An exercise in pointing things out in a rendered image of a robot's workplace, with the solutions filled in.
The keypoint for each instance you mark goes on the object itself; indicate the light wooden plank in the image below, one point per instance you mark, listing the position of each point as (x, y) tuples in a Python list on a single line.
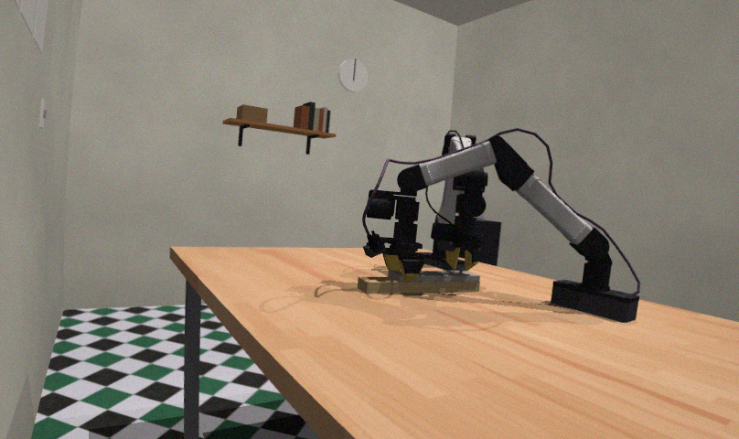
[(387, 285)]

